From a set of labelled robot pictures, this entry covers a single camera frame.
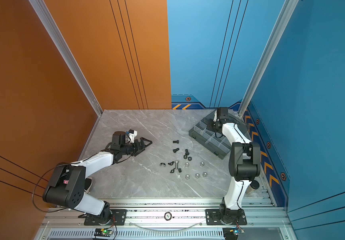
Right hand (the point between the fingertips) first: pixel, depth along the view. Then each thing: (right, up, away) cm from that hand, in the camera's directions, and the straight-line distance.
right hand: (208, 125), depth 98 cm
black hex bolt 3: (-15, -18, -1) cm, 23 cm away
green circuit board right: (+5, -52, -27) cm, 59 cm away
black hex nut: (-13, -21, -4) cm, 25 cm away
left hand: (-38, -11, -9) cm, 40 cm away
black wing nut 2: (-25, -24, -6) cm, 35 cm away
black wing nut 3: (-24, -27, -9) cm, 37 cm away
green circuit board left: (-56, -51, -27) cm, 81 cm away
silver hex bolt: (-21, -24, -7) cm, 33 cm away
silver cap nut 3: (-15, -30, -11) cm, 35 cm away
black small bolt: (-19, -27, -9) cm, 34 cm away
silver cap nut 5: (-5, -29, -11) cm, 31 cm away
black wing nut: (-31, -24, -6) cm, 39 cm away
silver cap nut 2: (-5, -24, -6) cm, 25 cm away
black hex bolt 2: (-23, -17, -1) cm, 28 cm away
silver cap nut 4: (-9, -29, -11) cm, 33 cm away
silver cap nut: (-15, -24, -7) cm, 29 cm away
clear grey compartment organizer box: (+7, -12, -1) cm, 14 cm away
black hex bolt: (-22, -11, +4) cm, 25 cm away
